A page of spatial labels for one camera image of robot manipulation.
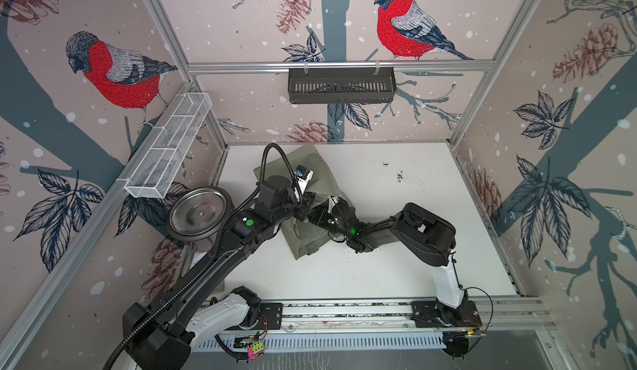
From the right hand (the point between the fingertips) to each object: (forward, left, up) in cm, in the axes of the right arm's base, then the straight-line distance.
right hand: (307, 208), depth 90 cm
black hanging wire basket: (+48, -12, +23) cm, 54 cm away
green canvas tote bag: (-5, -4, +26) cm, 27 cm away
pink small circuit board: (-42, +11, -4) cm, 44 cm away
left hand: (-4, -4, +18) cm, 19 cm away
